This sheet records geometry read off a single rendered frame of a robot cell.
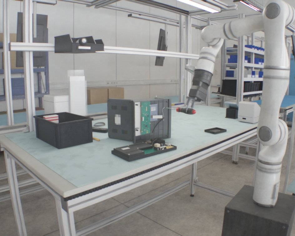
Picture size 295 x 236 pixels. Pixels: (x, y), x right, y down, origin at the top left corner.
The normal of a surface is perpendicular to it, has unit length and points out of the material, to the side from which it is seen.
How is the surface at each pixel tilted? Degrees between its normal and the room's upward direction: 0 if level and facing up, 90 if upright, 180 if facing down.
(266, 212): 0
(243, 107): 90
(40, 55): 98
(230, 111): 90
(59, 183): 0
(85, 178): 0
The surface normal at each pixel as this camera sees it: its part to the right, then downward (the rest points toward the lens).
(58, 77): 0.70, 0.12
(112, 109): -0.47, 0.15
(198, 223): 0.00, -0.98
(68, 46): -0.71, 0.12
